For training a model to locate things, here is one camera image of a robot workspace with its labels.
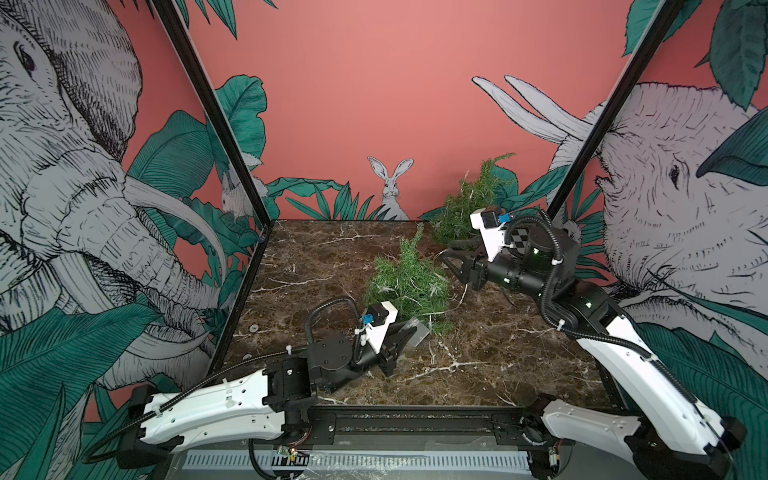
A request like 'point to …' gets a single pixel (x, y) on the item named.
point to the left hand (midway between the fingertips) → (412, 324)
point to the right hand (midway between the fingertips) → (444, 246)
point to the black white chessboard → (519, 239)
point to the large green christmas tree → (415, 284)
